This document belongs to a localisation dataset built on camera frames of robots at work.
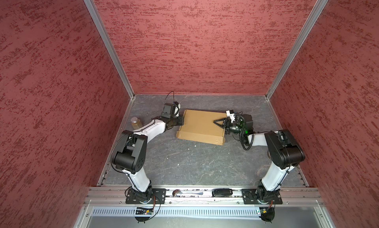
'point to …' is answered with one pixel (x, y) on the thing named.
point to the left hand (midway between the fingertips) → (183, 121)
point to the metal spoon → (177, 193)
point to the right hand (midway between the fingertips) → (213, 126)
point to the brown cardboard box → (199, 126)
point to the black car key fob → (222, 192)
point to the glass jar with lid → (135, 123)
